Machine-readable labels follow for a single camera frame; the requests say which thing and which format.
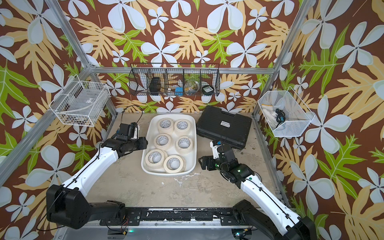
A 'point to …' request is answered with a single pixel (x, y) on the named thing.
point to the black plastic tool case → (229, 128)
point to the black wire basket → (174, 79)
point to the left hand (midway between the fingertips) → (145, 140)
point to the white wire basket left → (81, 103)
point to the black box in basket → (155, 85)
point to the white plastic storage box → (171, 148)
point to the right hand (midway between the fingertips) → (203, 158)
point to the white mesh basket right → (298, 115)
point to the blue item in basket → (179, 91)
